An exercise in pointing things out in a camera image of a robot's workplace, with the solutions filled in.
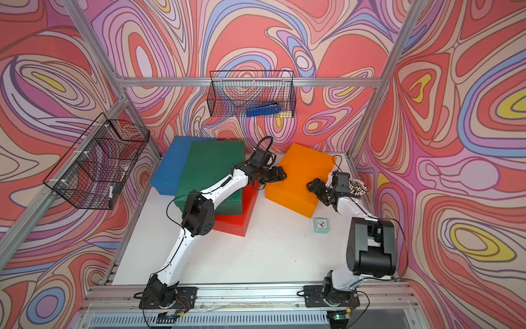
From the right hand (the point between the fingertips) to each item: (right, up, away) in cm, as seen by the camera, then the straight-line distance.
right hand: (311, 192), depth 93 cm
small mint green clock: (+3, -14, -4) cm, 15 cm away
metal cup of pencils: (+16, +3, -11) cm, 19 cm away
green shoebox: (-47, +14, -7) cm, 50 cm away
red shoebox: (-33, -12, -9) cm, 37 cm away
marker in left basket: (-77, 0, -21) cm, 80 cm away
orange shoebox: (-3, +13, +8) cm, 16 cm away
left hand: (-12, +7, +3) cm, 14 cm away
